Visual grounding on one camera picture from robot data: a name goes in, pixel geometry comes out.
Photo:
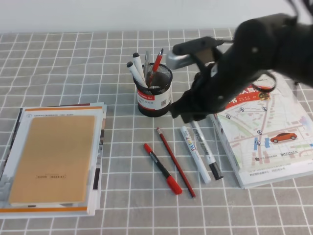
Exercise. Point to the black mesh pen holder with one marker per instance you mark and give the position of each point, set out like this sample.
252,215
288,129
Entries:
155,100

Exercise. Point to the magazine stack bottom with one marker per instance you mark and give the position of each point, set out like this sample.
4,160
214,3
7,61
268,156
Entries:
100,171

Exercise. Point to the red pencil with eraser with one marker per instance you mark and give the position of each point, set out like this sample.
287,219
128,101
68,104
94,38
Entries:
176,163

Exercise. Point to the white orange map book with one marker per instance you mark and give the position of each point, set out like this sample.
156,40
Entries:
267,137

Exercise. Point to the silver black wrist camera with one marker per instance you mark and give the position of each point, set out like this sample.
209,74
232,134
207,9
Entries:
202,50

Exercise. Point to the white paint marker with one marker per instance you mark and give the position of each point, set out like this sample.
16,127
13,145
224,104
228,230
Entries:
197,158

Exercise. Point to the white marker black cap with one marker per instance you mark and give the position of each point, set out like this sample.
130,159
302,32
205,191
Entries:
207,151
136,75
138,65

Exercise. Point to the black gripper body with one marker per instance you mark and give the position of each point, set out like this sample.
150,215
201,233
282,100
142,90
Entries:
213,88

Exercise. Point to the white orange booklet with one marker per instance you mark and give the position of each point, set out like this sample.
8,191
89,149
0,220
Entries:
96,137

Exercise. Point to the tan notebook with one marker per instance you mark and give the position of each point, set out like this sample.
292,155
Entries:
54,164

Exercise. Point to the red ballpoint pen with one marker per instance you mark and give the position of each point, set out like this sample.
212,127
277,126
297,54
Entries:
155,66

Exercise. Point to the grey ballpoint pen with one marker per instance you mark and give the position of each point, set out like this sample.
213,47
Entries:
146,63

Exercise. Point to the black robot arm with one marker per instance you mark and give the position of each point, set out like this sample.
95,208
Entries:
275,42

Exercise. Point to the red black marker pen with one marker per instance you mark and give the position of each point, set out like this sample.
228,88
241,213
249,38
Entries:
173,185

